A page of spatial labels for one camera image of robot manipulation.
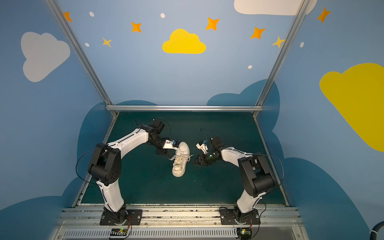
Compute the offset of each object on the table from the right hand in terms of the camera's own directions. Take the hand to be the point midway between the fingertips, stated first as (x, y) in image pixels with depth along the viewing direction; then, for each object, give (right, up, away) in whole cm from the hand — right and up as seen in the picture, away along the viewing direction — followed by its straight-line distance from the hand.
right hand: (195, 162), depth 88 cm
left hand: (-16, +8, +4) cm, 18 cm away
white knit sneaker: (-9, -5, -2) cm, 11 cm away
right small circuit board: (+24, -32, -15) cm, 43 cm away
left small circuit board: (-39, -32, -15) cm, 53 cm away
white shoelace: (-11, +2, +1) cm, 11 cm away
